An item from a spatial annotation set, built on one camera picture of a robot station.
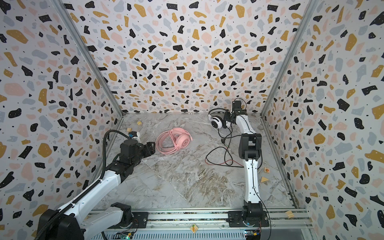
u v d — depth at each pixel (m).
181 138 0.95
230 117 1.00
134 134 0.72
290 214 0.76
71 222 0.40
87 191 0.47
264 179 0.87
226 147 1.02
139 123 1.15
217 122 1.06
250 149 0.69
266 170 0.90
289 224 0.74
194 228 0.71
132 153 0.64
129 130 1.10
